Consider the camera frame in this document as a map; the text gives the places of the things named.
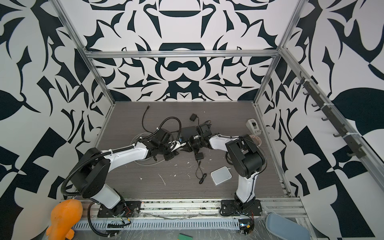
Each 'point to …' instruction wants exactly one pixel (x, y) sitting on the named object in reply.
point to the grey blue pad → (285, 229)
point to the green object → (184, 237)
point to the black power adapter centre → (199, 174)
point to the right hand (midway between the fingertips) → (180, 147)
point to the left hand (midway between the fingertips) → (177, 147)
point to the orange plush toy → (64, 215)
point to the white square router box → (220, 175)
